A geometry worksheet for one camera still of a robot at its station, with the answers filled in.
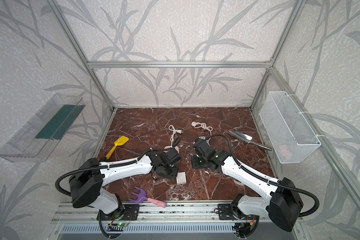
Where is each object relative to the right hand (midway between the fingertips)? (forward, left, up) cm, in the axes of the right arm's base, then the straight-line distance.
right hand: (193, 157), depth 81 cm
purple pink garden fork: (-18, +27, -9) cm, 33 cm away
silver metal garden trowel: (+19, -38, -12) cm, 44 cm away
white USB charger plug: (-8, +7, -9) cm, 14 cm away
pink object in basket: (-2, -45, +9) cm, 46 cm away
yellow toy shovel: (+16, +49, -10) cm, 52 cm away
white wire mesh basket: (-1, -41, +23) cm, 47 cm away
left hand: (-5, +10, -7) cm, 13 cm away
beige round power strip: (+30, -3, -11) cm, 33 cm away
